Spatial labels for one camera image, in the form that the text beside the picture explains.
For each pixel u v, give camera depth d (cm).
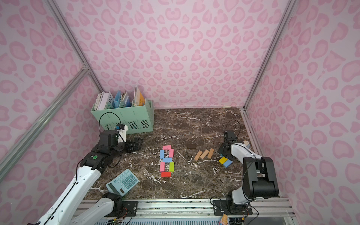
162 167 87
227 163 88
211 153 93
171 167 88
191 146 97
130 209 72
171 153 93
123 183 80
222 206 73
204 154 93
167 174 85
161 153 93
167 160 91
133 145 68
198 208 75
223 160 89
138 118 93
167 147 95
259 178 44
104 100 91
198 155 92
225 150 69
